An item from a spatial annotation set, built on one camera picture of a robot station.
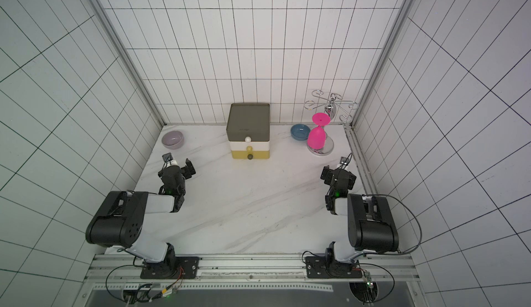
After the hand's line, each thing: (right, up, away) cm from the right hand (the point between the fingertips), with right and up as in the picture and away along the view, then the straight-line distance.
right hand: (332, 165), depth 94 cm
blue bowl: (-12, +16, +20) cm, 28 cm away
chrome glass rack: (-2, +27, -6) cm, 28 cm away
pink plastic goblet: (-9, +14, -6) cm, 17 cm away
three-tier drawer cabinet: (-39, +16, -4) cm, 42 cm away
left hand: (-72, 0, +1) cm, 72 cm away
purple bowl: (-81, +12, +15) cm, 83 cm away
